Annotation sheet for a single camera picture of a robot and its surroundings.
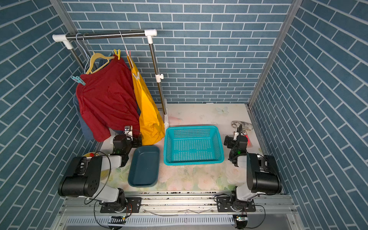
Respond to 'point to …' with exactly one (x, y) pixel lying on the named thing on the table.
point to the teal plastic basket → (193, 145)
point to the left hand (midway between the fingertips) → (136, 134)
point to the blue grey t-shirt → (87, 129)
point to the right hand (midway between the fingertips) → (236, 137)
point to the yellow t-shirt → (151, 120)
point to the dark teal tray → (144, 166)
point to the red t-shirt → (108, 100)
